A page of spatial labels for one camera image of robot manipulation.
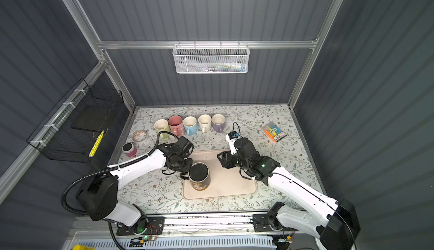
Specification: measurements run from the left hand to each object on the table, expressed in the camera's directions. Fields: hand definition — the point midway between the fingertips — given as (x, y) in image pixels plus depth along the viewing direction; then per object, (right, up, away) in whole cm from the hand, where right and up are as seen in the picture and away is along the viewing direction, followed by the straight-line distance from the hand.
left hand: (188, 167), depth 86 cm
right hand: (+18, +8, -10) cm, 22 cm away
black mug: (+7, -1, -10) cm, 12 cm away
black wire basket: (-47, +20, -15) cm, 53 cm away
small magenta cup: (-35, +9, +7) cm, 37 cm away
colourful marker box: (+50, +18, +18) cm, 56 cm away
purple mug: (+15, +24, +22) cm, 36 cm away
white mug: (+6, +24, +19) cm, 31 cm away
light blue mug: (-2, +22, +13) cm, 26 cm away
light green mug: (-19, +22, +15) cm, 33 cm away
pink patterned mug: (-10, +22, +11) cm, 27 cm away
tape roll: (-34, +15, +19) cm, 42 cm away
